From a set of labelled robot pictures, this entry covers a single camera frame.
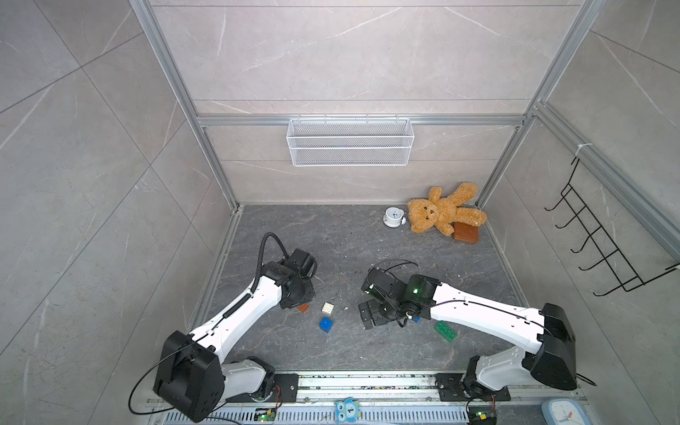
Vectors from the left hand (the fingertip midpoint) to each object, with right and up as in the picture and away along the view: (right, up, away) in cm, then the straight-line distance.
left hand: (309, 293), depth 82 cm
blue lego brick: (+5, -10, -1) cm, 11 cm away
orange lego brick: (-3, -6, +5) cm, 8 cm away
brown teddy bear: (+53, +27, +25) cm, 64 cm away
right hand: (+21, -4, -7) cm, 22 cm away
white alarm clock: (+32, +25, +28) cm, 50 cm away
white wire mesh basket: (+13, +55, +19) cm, 59 cm away
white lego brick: (+6, -6, +5) cm, 10 cm away
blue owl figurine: (+12, -28, -14) cm, 33 cm away
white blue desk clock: (+69, -28, -14) cm, 76 cm away
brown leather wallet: (+61, +19, +25) cm, 69 cm away
